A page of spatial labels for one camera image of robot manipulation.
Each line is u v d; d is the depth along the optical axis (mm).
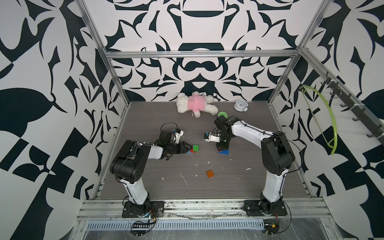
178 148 843
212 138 850
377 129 504
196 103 1079
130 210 688
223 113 1079
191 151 908
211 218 726
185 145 855
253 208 743
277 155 503
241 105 1146
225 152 931
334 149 668
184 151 830
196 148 893
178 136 886
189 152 915
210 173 847
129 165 478
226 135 730
